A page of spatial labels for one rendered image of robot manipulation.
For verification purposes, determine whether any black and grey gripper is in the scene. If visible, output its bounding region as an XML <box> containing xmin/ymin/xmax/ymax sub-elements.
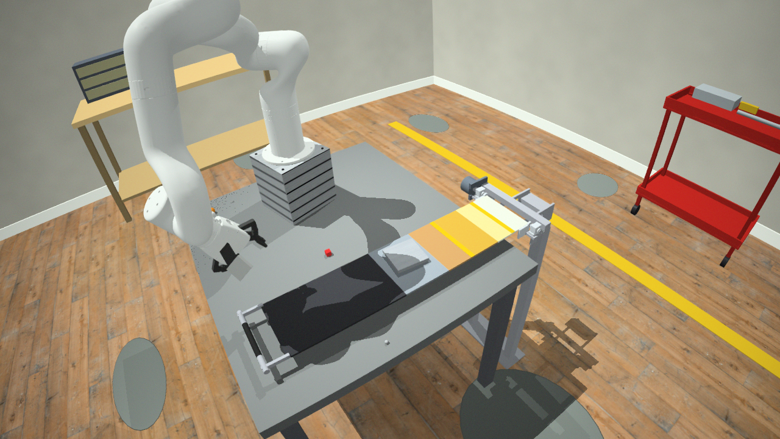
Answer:
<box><xmin>201</xmin><ymin>216</ymin><xmax>267</xmax><ymax>273</ymax></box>

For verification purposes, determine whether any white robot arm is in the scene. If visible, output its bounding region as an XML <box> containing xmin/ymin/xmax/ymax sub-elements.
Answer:
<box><xmin>123</xmin><ymin>0</ymin><xmax>315</xmax><ymax>248</ymax></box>

